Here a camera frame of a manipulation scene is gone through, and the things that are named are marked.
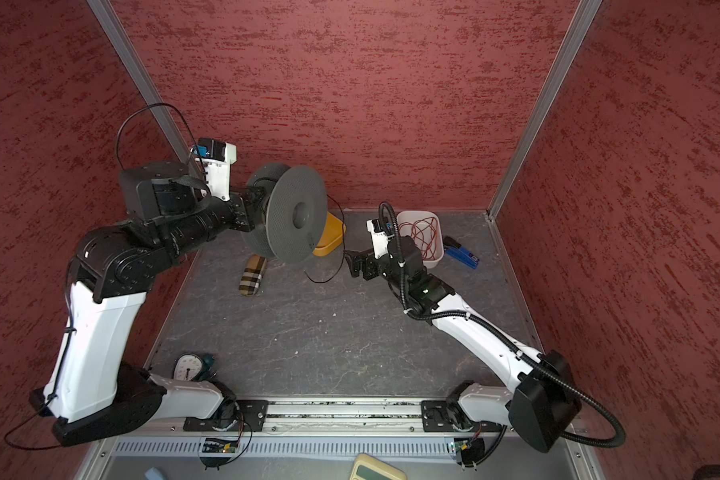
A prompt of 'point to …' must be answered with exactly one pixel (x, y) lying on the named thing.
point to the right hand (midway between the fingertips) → (357, 253)
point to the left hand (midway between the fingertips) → (261, 199)
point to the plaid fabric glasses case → (252, 275)
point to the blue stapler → (453, 248)
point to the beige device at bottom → (368, 467)
